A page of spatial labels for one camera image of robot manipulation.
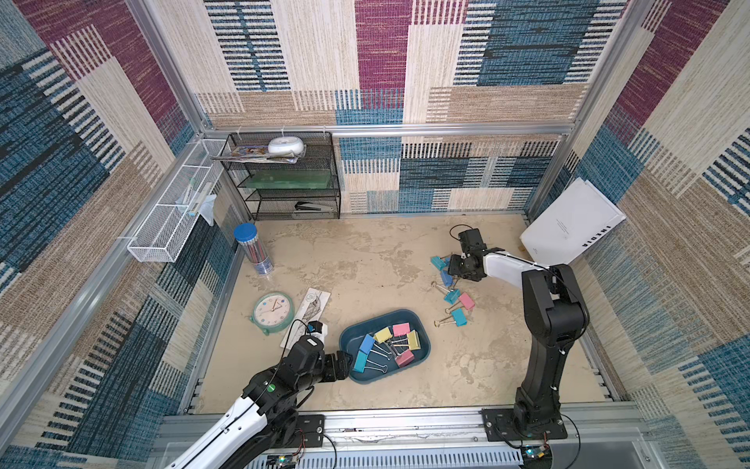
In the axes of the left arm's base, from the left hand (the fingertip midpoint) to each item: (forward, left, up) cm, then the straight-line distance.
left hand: (342, 358), depth 81 cm
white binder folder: (+36, -72, +16) cm, 82 cm away
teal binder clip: (0, -5, -5) cm, 7 cm away
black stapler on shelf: (+55, +17, +6) cm, 58 cm away
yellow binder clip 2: (+7, -11, -3) cm, 14 cm away
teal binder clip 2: (+14, -35, -5) cm, 38 cm away
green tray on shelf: (+50, +18, +22) cm, 58 cm away
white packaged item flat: (+16, +11, -4) cm, 20 cm away
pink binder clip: (0, -17, -3) cm, 17 cm away
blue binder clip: (+5, -7, -3) cm, 9 cm away
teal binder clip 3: (+20, -34, -3) cm, 40 cm away
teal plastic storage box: (+4, -12, -2) cm, 13 cm away
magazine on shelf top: (+54, +27, +29) cm, 67 cm away
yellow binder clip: (+5, -20, -1) cm, 21 cm away
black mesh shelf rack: (+61, +32, +1) cm, 69 cm away
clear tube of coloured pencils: (+31, +29, +15) cm, 45 cm away
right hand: (+32, -38, -2) cm, 49 cm away
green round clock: (+15, +22, -2) cm, 27 cm away
